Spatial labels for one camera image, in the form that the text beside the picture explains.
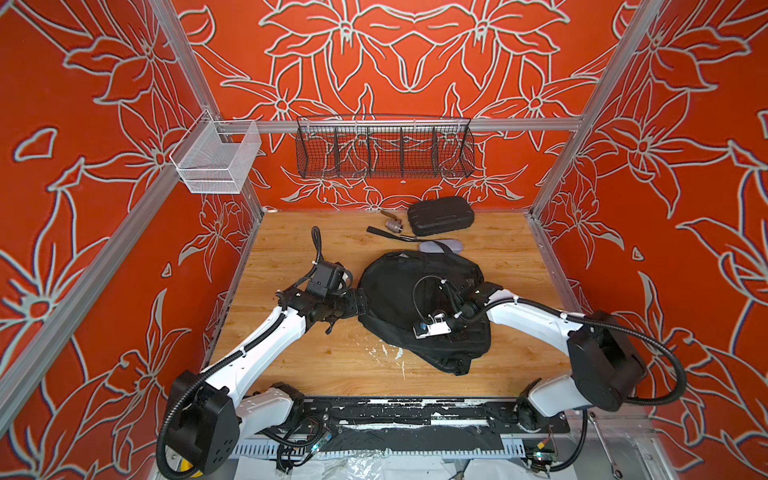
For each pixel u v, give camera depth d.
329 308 0.65
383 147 0.97
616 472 0.66
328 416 0.73
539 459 0.68
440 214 1.11
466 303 0.64
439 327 0.73
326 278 0.62
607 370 0.43
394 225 1.11
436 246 1.04
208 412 0.39
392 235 1.12
